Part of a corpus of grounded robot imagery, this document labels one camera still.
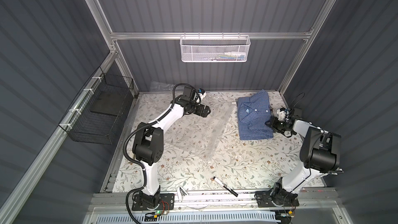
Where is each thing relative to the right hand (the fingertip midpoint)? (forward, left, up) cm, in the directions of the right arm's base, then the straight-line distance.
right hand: (271, 124), depth 96 cm
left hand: (+3, +41, +10) cm, 42 cm away
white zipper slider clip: (-38, +53, -3) cm, 66 cm away
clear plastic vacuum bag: (-6, +49, -4) cm, 50 cm away
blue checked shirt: (+5, +9, +1) cm, 10 cm away
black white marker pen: (-35, +32, -4) cm, 47 cm away
